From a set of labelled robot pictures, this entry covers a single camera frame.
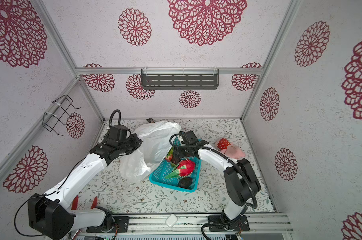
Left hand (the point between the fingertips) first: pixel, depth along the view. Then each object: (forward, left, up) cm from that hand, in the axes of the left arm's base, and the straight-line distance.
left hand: (143, 140), depth 81 cm
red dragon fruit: (-10, -23, -13) cm, 28 cm away
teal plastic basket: (-13, -7, -19) cm, 25 cm away
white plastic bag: (+11, -5, -14) cm, 19 cm away
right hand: (0, -18, -11) cm, 21 cm away
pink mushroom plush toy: (+5, -49, -15) cm, 51 cm away
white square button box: (-35, -16, -20) cm, 43 cm away
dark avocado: (-17, -23, -15) cm, 32 cm away
